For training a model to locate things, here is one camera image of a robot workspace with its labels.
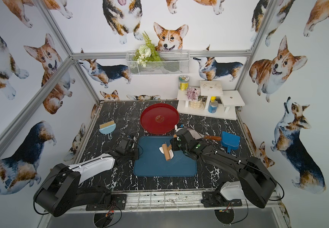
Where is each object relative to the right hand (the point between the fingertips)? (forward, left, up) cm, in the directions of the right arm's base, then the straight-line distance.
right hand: (176, 137), depth 85 cm
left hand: (-3, +25, -9) cm, 27 cm away
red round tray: (+24, +13, -12) cm, 30 cm away
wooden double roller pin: (-4, +6, -8) cm, 11 cm away
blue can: (+29, -28, -5) cm, 40 cm away
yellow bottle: (+34, -28, -2) cm, 45 cm away
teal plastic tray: (-10, +16, -12) cm, 22 cm away
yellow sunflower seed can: (+40, -6, +9) cm, 41 cm away
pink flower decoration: (+28, -11, +9) cm, 31 cm away
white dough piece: (-5, +4, -8) cm, 10 cm away
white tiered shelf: (+28, -36, +2) cm, 46 cm away
